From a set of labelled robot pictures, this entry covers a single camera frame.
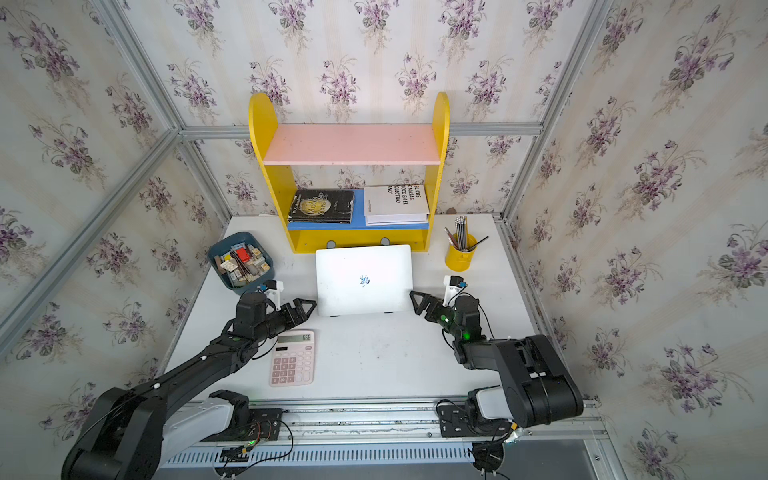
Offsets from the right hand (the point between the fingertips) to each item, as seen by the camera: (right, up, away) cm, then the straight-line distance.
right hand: (423, 296), depth 88 cm
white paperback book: (-6, +29, +11) cm, 32 cm away
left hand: (-33, -4, -3) cm, 33 cm away
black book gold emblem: (-33, +29, +13) cm, 46 cm away
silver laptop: (-18, +5, +2) cm, 19 cm away
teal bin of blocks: (-62, +9, +14) cm, 64 cm away
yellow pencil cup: (+13, +11, +10) cm, 20 cm away
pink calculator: (-37, -16, -7) cm, 41 cm away
